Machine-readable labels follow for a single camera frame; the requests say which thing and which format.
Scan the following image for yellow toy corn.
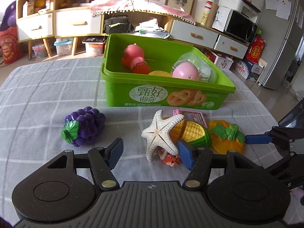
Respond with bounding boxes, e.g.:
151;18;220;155
169;120;212;149

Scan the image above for orange toy pumpkin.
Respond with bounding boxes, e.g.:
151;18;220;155
208;120;245;154

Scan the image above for purple toy grapes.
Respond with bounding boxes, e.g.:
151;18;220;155
61;106;106;147

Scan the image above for white starfish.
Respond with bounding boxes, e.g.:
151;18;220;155
141;110;184;162

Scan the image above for pink ball toy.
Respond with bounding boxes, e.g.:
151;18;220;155
172;60;200;81

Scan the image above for yellow toy fruit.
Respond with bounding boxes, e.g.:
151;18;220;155
149;70;172;77

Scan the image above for small orange figurine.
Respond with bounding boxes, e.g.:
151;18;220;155
154;147;182;167

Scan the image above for pink card box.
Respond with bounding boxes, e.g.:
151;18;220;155
173;109;208;128

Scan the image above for grey checked tablecloth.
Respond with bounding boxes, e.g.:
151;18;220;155
1;58;277;227

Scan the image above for green plastic cookie box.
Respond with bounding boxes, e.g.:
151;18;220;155
100;33;237;110

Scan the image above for silver refrigerator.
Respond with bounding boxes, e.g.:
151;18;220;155
258;0;303;89

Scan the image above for black microwave oven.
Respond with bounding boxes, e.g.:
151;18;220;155
212;6;258;44

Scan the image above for red paper bag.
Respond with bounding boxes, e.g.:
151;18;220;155
1;26;23;65

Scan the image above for pink lace table runner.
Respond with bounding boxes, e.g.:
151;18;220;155
90;0;196;25

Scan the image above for wooden tv cabinet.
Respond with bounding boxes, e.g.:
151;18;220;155
16;0;250;60

